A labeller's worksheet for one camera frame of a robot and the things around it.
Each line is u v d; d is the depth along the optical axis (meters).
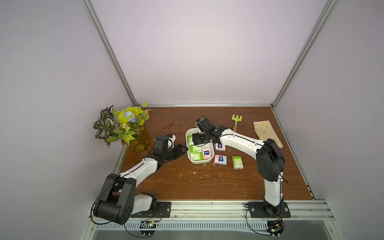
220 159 0.88
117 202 0.42
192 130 0.95
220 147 0.94
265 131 1.03
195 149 0.92
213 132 0.66
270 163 0.49
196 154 0.90
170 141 0.74
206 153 0.90
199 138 0.79
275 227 0.70
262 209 0.72
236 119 1.11
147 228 0.72
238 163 0.87
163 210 0.73
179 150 0.81
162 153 0.69
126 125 0.81
